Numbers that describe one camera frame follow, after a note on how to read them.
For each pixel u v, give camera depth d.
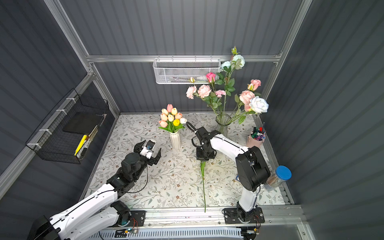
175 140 0.91
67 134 0.73
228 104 0.81
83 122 0.76
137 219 0.73
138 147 0.70
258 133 0.91
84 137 0.74
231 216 0.73
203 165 0.87
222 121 0.93
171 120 0.76
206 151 0.75
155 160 0.70
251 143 0.94
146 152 0.65
